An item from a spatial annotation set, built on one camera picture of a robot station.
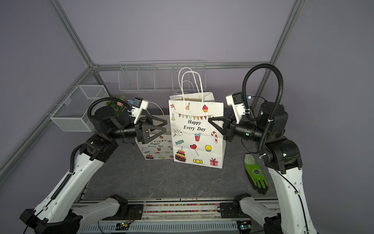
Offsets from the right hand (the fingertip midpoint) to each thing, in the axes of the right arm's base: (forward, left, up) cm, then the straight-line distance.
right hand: (209, 120), depth 51 cm
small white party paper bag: (+7, +24, -33) cm, 41 cm away
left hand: (-1, +16, -3) cm, 16 cm away
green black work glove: (-3, -31, -46) cm, 55 cm away
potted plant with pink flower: (+29, +51, -22) cm, 63 cm away
